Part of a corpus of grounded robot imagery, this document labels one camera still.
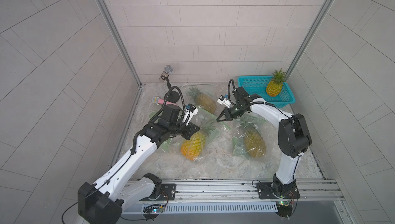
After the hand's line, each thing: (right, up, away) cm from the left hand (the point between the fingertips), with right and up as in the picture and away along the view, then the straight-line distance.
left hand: (201, 128), depth 72 cm
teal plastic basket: (+41, +23, +40) cm, 62 cm away
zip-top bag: (+5, +20, +39) cm, 44 cm away
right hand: (+9, +3, +12) cm, 15 cm away
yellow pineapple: (-4, -11, +3) cm, 12 cm away
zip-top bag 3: (-19, -10, +7) cm, 23 cm away
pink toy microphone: (-30, +12, +30) cm, 44 cm away
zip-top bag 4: (+21, -5, +15) cm, 26 cm away
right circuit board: (+38, -36, -3) cm, 53 cm away
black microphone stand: (-21, +15, +37) cm, 45 cm away
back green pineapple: (0, +13, +23) cm, 26 cm away
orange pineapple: (+49, +22, +29) cm, 61 cm away
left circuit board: (-21, -35, -6) cm, 41 cm away
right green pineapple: (+27, -9, +5) cm, 29 cm away
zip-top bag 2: (+2, +3, +11) cm, 11 cm away
